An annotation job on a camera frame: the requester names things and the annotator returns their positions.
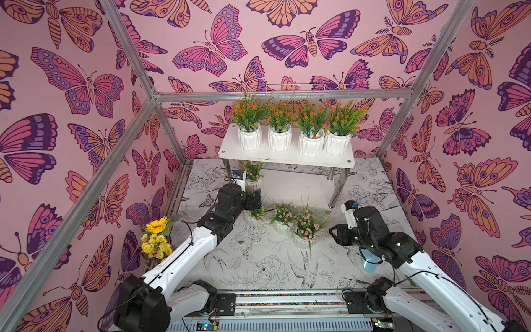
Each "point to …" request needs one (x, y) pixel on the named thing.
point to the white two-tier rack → (229, 151)
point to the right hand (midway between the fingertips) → (334, 229)
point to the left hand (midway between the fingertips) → (251, 187)
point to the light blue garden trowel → (369, 261)
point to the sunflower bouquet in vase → (156, 241)
